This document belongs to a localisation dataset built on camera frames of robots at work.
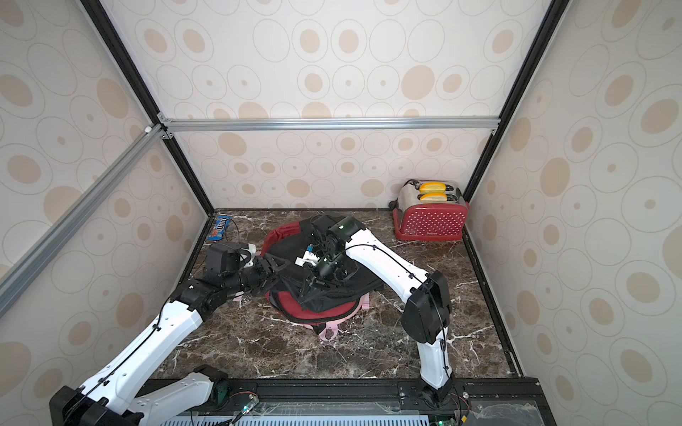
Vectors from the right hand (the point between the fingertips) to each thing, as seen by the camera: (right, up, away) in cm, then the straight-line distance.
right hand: (299, 308), depth 68 cm
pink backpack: (+6, -12, +17) cm, 22 cm away
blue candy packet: (-43, +20, +43) cm, 64 cm away
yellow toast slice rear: (+45, +37, +32) cm, 66 cm away
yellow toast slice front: (+44, +32, +29) cm, 62 cm away
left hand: (-3, +10, +5) cm, 12 cm away
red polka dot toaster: (+43, +28, +29) cm, 59 cm away
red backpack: (-11, -1, +17) cm, 21 cm away
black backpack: (+2, +5, +1) cm, 5 cm away
